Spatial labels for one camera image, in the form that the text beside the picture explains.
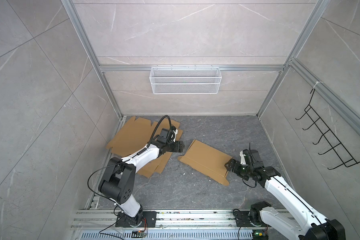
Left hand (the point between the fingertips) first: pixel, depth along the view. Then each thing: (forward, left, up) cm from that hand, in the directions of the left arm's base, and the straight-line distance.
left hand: (179, 142), depth 91 cm
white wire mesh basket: (+38, -5, +19) cm, 43 cm away
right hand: (-16, -29, -2) cm, 33 cm away
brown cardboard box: (-11, -17, -5) cm, 21 cm away
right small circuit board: (-48, -38, -11) cm, 62 cm away
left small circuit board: (-45, +21, -12) cm, 51 cm away
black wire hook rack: (-26, -67, +23) cm, 76 cm away
